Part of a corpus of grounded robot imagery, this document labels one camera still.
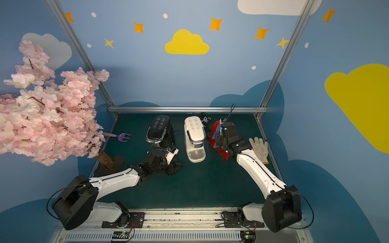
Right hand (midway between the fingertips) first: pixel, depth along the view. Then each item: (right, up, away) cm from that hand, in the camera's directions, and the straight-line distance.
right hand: (224, 132), depth 84 cm
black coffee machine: (-36, -1, -3) cm, 36 cm away
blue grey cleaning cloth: (-3, +1, +3) cm, 5 cm away
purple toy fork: (-71, -4, +23) cm, 75 cm away
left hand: (-25, -17, +1) cm, 30 cm away
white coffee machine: (-17, -2, -2) cm, 17 cm away
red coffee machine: (-6, -6, +6) cm, 11 cm away
